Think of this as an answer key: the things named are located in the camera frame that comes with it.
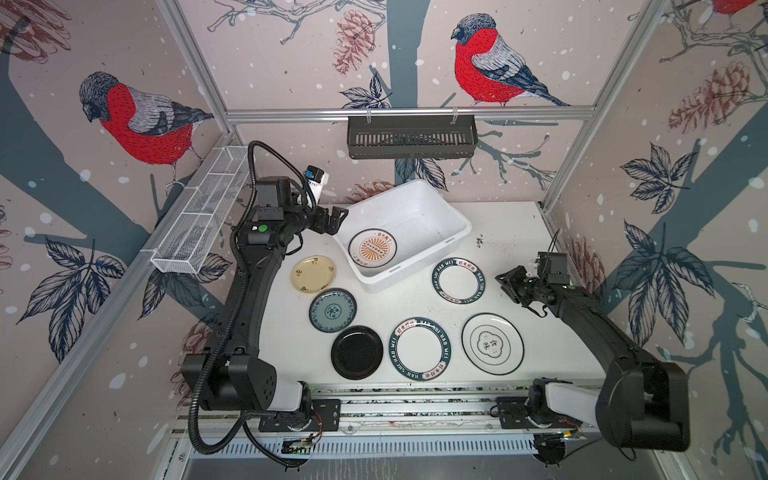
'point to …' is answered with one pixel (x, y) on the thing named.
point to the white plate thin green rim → (493, 343)
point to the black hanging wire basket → (412, 137)
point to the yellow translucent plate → (313, 273)
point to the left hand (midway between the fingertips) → (329, 203)
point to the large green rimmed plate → (420, 348)
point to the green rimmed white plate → (458, 280)
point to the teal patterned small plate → (333, 310)
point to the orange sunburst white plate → (372, 248)
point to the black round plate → (357, 352)
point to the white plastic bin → (398, 232)
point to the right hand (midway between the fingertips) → (497, 280)
